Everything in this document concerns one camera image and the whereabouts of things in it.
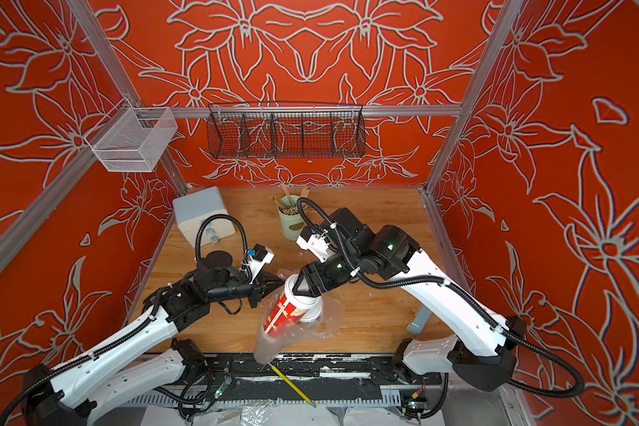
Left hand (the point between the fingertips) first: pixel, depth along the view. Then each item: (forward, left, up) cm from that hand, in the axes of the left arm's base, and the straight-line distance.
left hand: (283, 279), depth 69 cm
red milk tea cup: (-10, -4, +7) cm, 13 cm away
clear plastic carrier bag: (-15, +2, -5) cm, 15 cm away
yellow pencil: (-21, -4, -21) cm, 30 cm away
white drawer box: (+28, +38, -6) cm, 47 cm away
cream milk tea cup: (-7, -9, -3) cm, 12 cm away
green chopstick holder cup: (+26, +2, -5) cm, 27 cm away
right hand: (-5, -6, +10) cm, 13 cm away
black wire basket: (+56, +7, +10) cm, 58 cm away
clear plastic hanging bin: (+43, +60, +12) cm, 75 cm away
